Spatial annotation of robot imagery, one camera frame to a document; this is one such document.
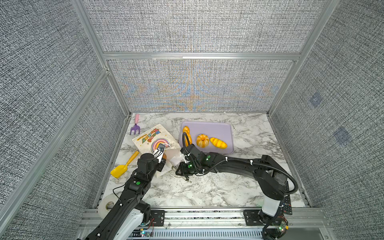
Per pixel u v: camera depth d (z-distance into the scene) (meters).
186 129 1.06
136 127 1.10
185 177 0.74
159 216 0.73
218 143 0.98
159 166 0.72
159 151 0.66
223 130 1.07
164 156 0.92
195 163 0.65
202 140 0.98
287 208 0.76
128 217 0.59
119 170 0.91
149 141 0.88
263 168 0.49
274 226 0.73
